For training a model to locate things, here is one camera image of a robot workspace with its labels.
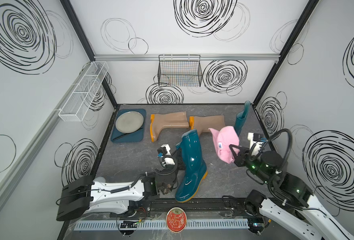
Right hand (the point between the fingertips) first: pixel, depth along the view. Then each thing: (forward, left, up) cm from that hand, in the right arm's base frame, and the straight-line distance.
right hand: (231, 147), depth 64 cm
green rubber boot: (-3, +16, -19) cm, 26 cm away
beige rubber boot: (+34, +7, -28) cm, 44 cm away
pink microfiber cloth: (+3, +4, +2) cm, 5 cm away
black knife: (+23, +61, -27) cm, 70 cm away
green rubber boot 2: (+20, -9, -4) cm, 22 cm away
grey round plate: (+34, +62, -27) cm, 75 cm away
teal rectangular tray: (+23, +52, -29) cm, 64 cm away
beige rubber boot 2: (+33, +40, -25) cm, 57 cm away
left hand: (+2, +21, -7) cm, 22 cm away
